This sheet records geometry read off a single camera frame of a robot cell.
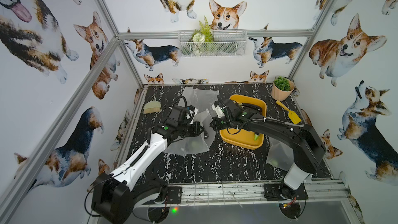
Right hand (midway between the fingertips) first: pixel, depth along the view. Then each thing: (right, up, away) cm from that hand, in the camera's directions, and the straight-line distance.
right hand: (208, 125), depth 82 cm
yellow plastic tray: (+20, -9, +8) cm, 23 cm away
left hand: (-1, 0, -5) cm, 5 cm away
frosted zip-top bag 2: (-7, -11, +3) cm, 14 cm away
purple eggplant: (+29, +9, +23) cm, 38 cm away
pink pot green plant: (+50, +21, +21) cm, 58 cm away
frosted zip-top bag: (-5, +13, +33) cm, 36 cm away
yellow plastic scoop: (+56, +1, +18) cm, 59 cm away
